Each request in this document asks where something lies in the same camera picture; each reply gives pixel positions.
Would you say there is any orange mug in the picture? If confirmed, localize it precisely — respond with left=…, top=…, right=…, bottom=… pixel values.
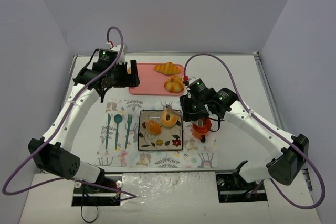
left=191, top=118, right=212, bottom=143

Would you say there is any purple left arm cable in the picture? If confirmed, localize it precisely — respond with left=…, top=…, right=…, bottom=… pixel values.
left=2, top=26, right=137, bottom=199

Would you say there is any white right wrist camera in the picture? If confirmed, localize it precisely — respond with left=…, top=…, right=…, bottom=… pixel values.
left=183, top=76, right=198, bottom=86

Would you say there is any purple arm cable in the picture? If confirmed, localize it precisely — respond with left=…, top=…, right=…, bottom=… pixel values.
left=2, top=26, right=137, bottom=199
left=183, top=54, right=327, bottom=210

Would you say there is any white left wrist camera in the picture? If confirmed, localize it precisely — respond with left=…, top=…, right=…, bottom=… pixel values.
left=106, top=42, right=128, bottom=63

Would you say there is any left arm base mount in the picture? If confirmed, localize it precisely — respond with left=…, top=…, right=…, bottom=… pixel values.
left=71, top=182, right=121, bottom=207

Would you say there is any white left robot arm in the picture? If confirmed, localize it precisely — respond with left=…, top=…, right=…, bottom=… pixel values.
left=28, top=45, right=140, bottom=184

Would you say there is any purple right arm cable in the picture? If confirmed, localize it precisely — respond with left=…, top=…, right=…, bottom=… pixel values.
left=183, top=54, right=327, bottom=210

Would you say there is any sugared ring donut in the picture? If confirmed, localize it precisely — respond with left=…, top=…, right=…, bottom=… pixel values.
left=160, top=109, right=179, bottom=128

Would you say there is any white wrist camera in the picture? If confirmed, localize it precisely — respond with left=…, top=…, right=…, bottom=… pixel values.
left=106, top=42, right=128, bottom=63
left=183, top=76, right=198, bottom=86

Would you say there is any square floral ceramic plate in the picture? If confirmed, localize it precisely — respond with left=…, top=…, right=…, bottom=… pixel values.
left=138, top=110, right=183, bottom=151

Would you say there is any teal plastic knife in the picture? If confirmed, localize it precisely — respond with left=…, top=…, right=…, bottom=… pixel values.
left=105, top=114, right=111, bottom=151

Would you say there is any long croissant bread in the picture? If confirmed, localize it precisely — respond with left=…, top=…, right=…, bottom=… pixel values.
left=153, top=62, right=182, bottom=76

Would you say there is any aluminium table rail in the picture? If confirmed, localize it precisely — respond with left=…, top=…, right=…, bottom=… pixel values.
left=253, top=51, right=313, bottom=192

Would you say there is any round twisted bread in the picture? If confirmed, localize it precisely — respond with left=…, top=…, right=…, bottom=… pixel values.
left=164, top=76, right=184, bottom=93

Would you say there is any teal plastic spoon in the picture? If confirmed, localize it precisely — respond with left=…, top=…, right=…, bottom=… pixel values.
left=113, top=114, right=123, bottom=149

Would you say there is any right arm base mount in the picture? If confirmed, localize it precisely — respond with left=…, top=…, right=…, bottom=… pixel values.
left=215, top=172, right=268, bottom=203

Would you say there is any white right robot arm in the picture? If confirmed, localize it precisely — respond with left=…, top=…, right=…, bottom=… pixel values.
left=180, top=79, right=309, bottom=186

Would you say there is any teal plastic fork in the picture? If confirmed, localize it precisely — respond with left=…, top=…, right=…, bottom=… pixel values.
left=125, top=114, right=132, bottom=149

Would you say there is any pink tray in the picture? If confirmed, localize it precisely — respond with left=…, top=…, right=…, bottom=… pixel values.
left=129, top=63, right=184, bottom=96

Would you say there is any sesame bread roll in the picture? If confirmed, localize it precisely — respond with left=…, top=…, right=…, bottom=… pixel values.
left=145, top=120, right=161, bottom=135

